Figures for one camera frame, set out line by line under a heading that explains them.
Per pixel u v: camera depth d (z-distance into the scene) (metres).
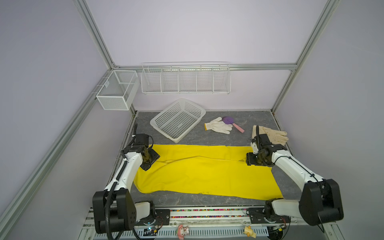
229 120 1.14
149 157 0.75
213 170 0.91
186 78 1.01
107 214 0.36
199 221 0.74
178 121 1.15
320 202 0.41
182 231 0.68
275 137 1.05
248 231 0.67
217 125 1.12
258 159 0.73
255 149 0.69
